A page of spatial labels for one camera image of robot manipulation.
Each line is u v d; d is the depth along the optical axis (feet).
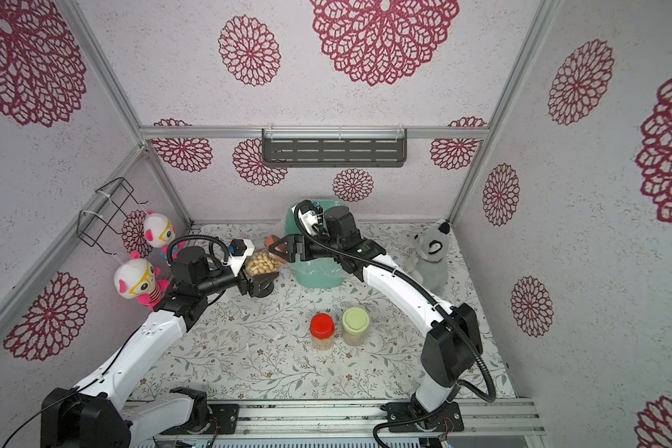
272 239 2.25
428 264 3.03
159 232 3.03
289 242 2.06
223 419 2.39
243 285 2.18
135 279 2.63
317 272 2.80
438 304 1.50
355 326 2.55
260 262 2.30
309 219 2.20
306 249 2.09
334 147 3.13
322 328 2.62
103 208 2.50
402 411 2.48
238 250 2.02
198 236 1.82
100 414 1.25
